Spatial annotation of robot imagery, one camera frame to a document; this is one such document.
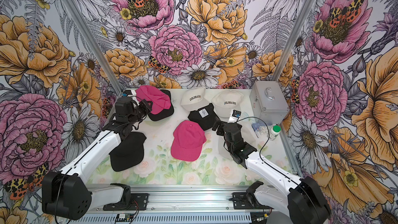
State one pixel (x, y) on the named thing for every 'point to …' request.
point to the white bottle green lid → (274, 132)
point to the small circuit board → (124, 217)
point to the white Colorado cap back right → (225, 101)
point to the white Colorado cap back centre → (193, 99)
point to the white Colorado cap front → (222, 151)
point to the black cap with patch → (205, 116)
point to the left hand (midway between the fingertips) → (153, 105)
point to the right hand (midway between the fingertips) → (222, 122)
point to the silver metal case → (269, 101)
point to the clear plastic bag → (261, 128)
